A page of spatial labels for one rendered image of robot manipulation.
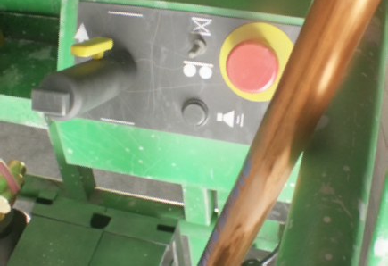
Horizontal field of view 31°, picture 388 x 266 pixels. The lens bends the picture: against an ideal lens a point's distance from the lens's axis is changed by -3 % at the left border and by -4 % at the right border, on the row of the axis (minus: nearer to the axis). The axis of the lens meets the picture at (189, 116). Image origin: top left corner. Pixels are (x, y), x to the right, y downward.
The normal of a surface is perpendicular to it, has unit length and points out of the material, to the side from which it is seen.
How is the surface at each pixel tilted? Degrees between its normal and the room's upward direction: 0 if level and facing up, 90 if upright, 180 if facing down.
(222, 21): 58
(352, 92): 9
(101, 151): 90
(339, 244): 27
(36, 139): 0
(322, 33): 85
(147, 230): 0
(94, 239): 0
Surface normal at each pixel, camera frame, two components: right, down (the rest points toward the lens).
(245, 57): -0.27, 0.22
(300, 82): -0.56, 0.55
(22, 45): -0.07, -0.70
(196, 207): -0.27, 0.70
